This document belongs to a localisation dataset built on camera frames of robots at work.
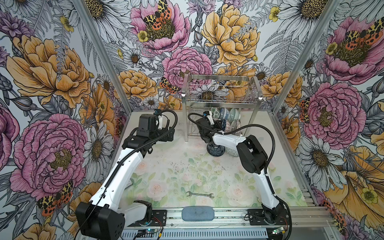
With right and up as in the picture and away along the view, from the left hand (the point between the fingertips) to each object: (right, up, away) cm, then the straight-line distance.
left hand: (164, 134), depth 78 cm
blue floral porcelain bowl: (+37, +12, +27) cm, 47 cm away
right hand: (+32, +5, +20) cm, 39 cm away
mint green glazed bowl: (+42, +12, +27) cm, 52 cm away
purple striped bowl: (+34, +5, +21) cm, 40 cm away
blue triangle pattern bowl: (+36, +2, +18) cm, 40 cm away
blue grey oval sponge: (+17, -38, -5) cm, 42 cm away
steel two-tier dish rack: (+45, +25, +41) cm, 66 cm away
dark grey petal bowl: (+29, -12, +20) cm, 37 cm away
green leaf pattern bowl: (+30, +14, +27) cm, 42 cm away
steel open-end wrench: (+13, -32, +3) cm, 35 cm away
